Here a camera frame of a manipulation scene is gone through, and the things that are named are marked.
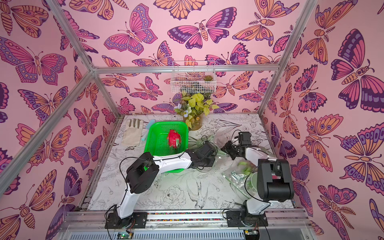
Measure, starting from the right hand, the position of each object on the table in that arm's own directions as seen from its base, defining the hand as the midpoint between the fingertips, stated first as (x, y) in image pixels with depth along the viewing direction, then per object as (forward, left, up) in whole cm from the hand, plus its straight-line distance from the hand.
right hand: (220, 148), depth 92 cm
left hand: (-8, +2, -3) cm, 9 cm away
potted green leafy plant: (+25, +18, +11) cm, 32 cm away
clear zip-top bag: (+9, +16, -6) cm, 19 cm away
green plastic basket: (+8, +43, -7) cm, 44 cm away
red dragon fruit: (+5, +29, +2) cm, 30 cm away
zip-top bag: (-18, -10, +1) cm, 21 cm away
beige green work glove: (+17, +62, -6) cm, 65 cm away
